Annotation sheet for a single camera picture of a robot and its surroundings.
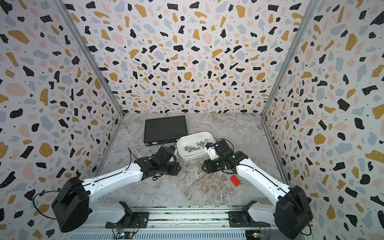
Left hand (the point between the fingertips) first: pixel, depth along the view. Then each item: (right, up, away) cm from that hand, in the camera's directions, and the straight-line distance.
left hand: (180, 167), depth 83 cm
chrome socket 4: (+12, +11, +20) cm, 26 cm away
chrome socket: (+3, +8, +17) cm, 20 cm away
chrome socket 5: (+3, -1, +10) cm, 10 cm away
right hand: (+14, +1, -3) cm, 14 cm away
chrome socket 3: (+9, +8, +18) cm, 21 cm away
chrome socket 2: (+6, +7, +17) cm, 19 cm away
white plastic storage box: (+5, +9, +19) cm, 22 cm away
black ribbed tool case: (-15, +20, +24) cm, 35 cm away
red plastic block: (+31, -8, +3) cm, 32 cm away
